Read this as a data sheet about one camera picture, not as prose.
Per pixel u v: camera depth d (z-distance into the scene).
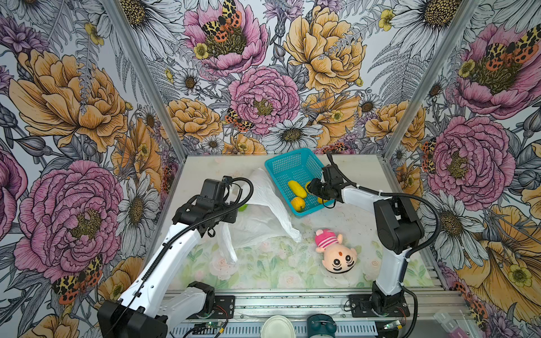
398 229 0.52
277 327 0.71
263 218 0.97
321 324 0.64
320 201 0.88
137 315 0.37
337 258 0.78
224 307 0.74
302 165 1.15
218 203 0.61
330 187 0.78
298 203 0.96
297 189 1.02
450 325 0.70
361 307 0.74
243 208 0.97
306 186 1.01
